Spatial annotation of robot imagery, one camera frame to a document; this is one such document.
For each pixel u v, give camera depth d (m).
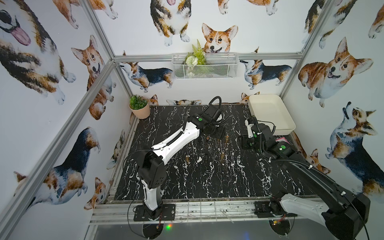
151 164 0.45
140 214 0.73
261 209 0.74
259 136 0.55
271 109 1.10
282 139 1.01
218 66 0.92
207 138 1.00
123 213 0.75
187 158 0.89
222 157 0.92
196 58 0.82
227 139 0.98
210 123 0.59
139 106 1.03
